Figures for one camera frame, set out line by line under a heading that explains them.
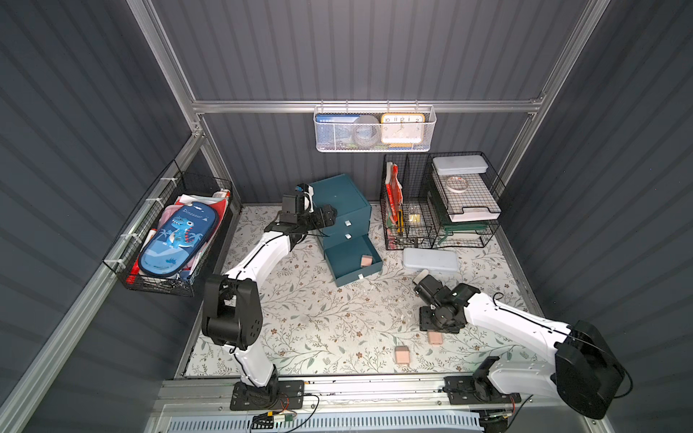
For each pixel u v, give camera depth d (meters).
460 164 1.03
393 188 1.15
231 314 0.46
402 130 0.89
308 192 0.82
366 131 0.91
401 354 0.79
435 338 0.81
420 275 0.95
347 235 0.96
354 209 0.89
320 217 0.80
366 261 1.00
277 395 0.72
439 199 1.06
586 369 0.41
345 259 0.97
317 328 0.86
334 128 0.91
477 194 0.96
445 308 0.60
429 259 1.02
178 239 0.65
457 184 0.99
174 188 0.77
